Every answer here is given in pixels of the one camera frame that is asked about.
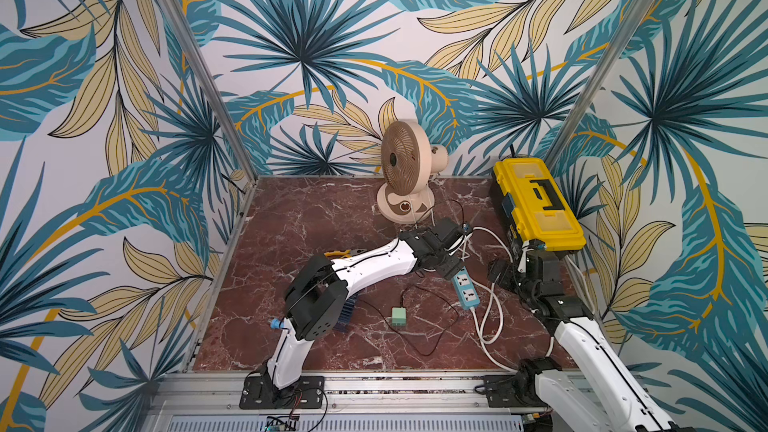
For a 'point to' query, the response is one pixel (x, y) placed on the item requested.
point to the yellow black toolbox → (535, 206)
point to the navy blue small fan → (344, 319)
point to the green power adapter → (399, 316)
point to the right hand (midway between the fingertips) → (504, 268)
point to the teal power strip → (467, 292)
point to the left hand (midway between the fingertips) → (447, 259)
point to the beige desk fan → (408, 160)
